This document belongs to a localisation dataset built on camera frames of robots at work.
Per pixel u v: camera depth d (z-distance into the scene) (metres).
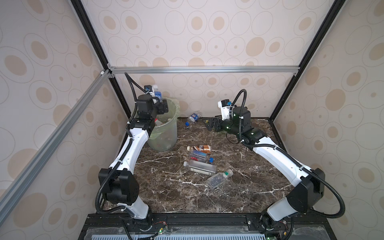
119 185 0.44
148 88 0.66
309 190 0.42
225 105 0.65
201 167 0.91
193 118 1.15
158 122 1.03
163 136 0.83
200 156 0.97
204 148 0.96
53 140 0.55
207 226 0.73
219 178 0.89
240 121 0.56
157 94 0.81
